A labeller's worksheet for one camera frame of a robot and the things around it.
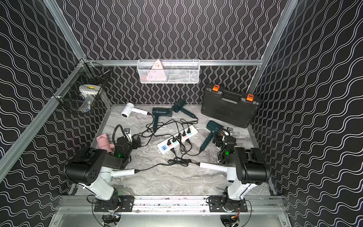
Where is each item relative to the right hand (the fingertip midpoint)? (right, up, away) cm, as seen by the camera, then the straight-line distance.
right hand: (224, 135), depth 96 cm
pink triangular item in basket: (-45, +40, -6) cm, 60 cm away
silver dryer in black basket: (-83, +26, -15) cm, 88 cm away
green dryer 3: (-6, +5, +5) cm, 9 cm away
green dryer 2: (-32, +21, +17) cm, 41 cm away
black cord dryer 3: (-56, -21, -11) cm, 60 cm away
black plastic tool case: (+4, +19, -1) cm, 20 cm away
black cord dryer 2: (-56, -3, -6) cm, 57 cm away
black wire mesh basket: (-94, +42, -1) cm, 103 cm away
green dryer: (-46, +17, +23) cm, 54 cm away
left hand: (-63, +1, -2) cm, 63 cm away
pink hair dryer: (-81, -5, -3) cm, 81 cm away
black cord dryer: (-25, +8, +10) cm, 28 cm away
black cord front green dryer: (-24, -4, +1) cm, 25 cm away
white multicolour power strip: (-40, -8, -3) cm, 41 cm away
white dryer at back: (-71, +19, +17) cm, 75 cm away
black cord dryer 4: (-27, -16, -8) cm, 33 cm away
